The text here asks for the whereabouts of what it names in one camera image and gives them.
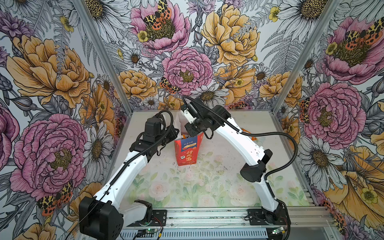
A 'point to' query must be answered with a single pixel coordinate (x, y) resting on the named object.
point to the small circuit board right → (276, 231)
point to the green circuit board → (149, 231)
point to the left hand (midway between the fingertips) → (179, 134)
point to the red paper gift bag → (187, 147)
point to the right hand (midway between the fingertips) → (192, 133)
